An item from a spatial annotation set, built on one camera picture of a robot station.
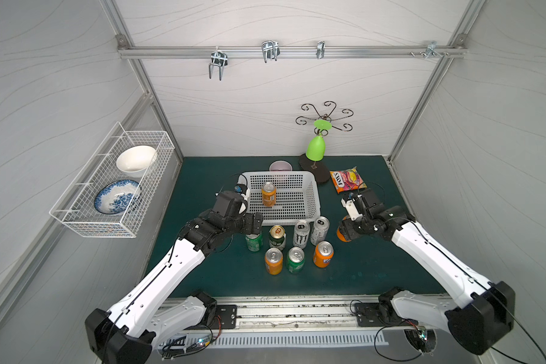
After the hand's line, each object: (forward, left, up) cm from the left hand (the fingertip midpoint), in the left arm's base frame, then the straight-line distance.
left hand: (251, 216), depth 75 cm
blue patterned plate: (-2, +38, +12) cm, 40 cm away
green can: (-3, 0, -13) cm, 14 cm away
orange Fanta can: (-8, -25, -11) cm, 28 cm away
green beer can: (-2, -9, -11) cm, 15 cm away
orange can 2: (0, -32, -12) cm, 34 cm away
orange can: (+17, -5, -12) cm, 22 cm away
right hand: (+2, -35, -7) cm, 36 cm away
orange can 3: (-11, -8, -11) cm, 18 cm away
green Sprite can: (-10, -15, -11) cm, 22 cm away
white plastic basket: (+23, -18, -20) cm, 35 cm away
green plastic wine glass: (+34, -25, +1) cm, 42 cm away
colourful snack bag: (+32, -42, -18) cm, 56 cm away
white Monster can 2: (-1, -24, -8) cm, 25 cm away
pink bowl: (+39, -9, -16) cm, 43 cm away
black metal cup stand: (+40, -29, -19) cm, 53 cm away
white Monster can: (-1, -18, -8) cm, 20 cm away
